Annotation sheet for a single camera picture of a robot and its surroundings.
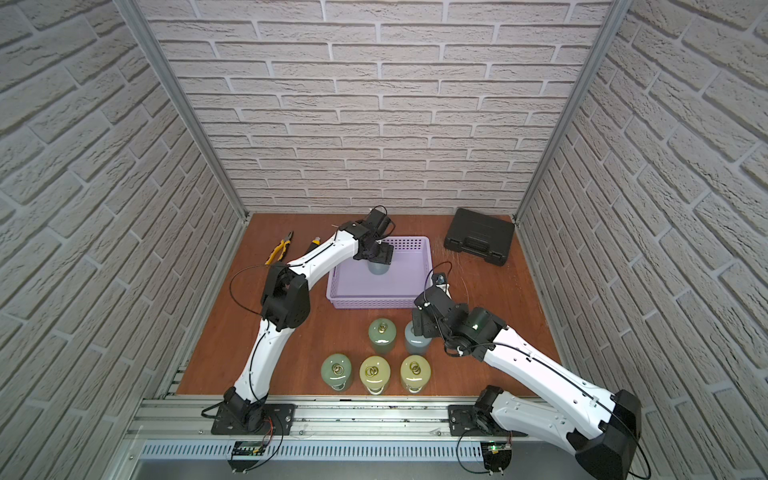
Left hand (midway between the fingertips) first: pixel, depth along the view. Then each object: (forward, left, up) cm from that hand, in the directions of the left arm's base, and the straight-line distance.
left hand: (385, 252), depth 99 cm
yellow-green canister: (-40, +2, +2) cm, 40 cm away
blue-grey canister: (-4, +3, -5) cm, 6 cm away
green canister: (-39, +12, +1) cm, 41 cm away
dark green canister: (-29, +1, 0) cm, 29 cm away
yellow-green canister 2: (-40, -8, +1) cm, 40 cm away
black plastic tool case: (+9, -35, -1) cm, 36 cm away
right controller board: (-56, -28, -8) cm, 63 cm away
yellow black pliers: (+9, +39, -7) cm, 40 cm away
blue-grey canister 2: (-32, -8, 0) cm, 33 cm away
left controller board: (-54, +35, -11) cm, 65 cm away
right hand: (-27, -14, +8) cm, 31 cm away
